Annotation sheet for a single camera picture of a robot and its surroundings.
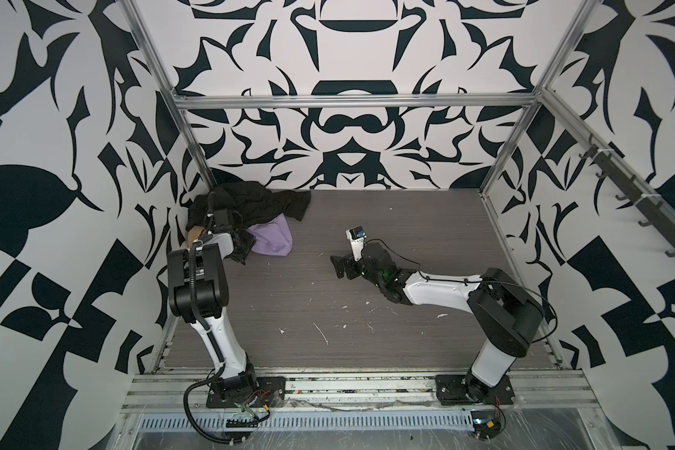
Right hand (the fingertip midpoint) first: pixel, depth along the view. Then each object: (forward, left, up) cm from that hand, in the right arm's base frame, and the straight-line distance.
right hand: (344, 250), depth 88 cm
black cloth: (+26, +34, -5) cm, 43 cm away
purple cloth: (+12, +25, -9) cm, 30 cm away
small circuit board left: (-42, +27, -15) cm, 52 cm away
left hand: (+11, +33, -8) cm, 35 cm away
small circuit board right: (-43, -34, -14) cm, 57 cm away
